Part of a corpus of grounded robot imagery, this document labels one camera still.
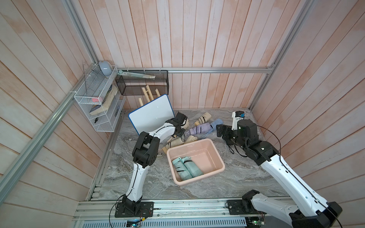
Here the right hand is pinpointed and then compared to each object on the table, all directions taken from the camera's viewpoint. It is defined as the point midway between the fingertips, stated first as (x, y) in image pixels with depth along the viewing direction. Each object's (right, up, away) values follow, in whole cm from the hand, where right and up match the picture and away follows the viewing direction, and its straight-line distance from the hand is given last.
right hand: (222, 125), depth 74 cm
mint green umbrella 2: (-15, -25, +11) cm, 32 cm away
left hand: (-24, -5, +29) cm, 38 cm away
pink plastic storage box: (-6, -18, +19) cm, 27 cm away
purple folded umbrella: (-4, -2, +28) cm, 28 cm away
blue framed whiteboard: (-46, +5, +25) cm, 52 cm away
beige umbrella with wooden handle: (-19, -2, +28) cm, 34 cm away
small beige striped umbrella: (-3, +5, +36) cm, 37 cm away
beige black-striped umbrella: (-24, -12, +23) cm, 36 cm away
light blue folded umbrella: (+8, +2, +36) cm, 37 cm away
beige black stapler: (-36, -20, +16) cm, 44 cm away
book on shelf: (-69, +10, +5) cm, 70 cm away
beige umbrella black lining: (-15, -9, +21) cm, 27 cm away
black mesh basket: (-59, +30, +32) cm, 73 cm away
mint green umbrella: (-21, -27, +10) cm, 36 cm away
